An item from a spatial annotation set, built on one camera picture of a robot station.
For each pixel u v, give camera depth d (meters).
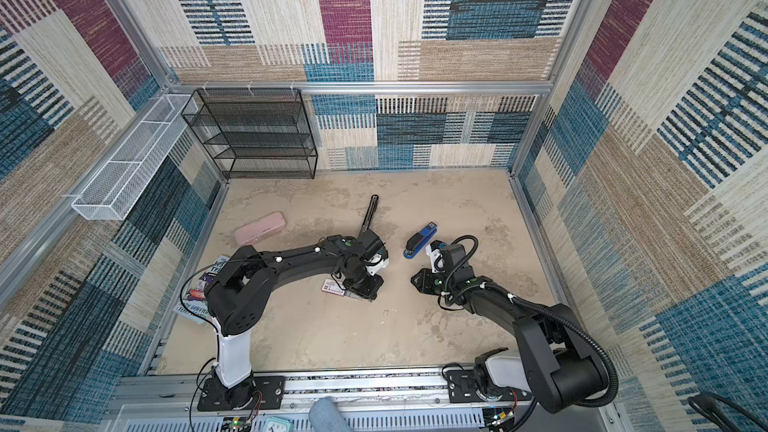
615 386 0.38
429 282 0.79
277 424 0.68
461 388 0.73
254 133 1.10
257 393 0.72
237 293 0.50
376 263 0.79
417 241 0.94
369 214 1.05
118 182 0.73
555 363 0.42
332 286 0.89
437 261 0.81
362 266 0.79
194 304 0.85
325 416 0.68
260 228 1.02
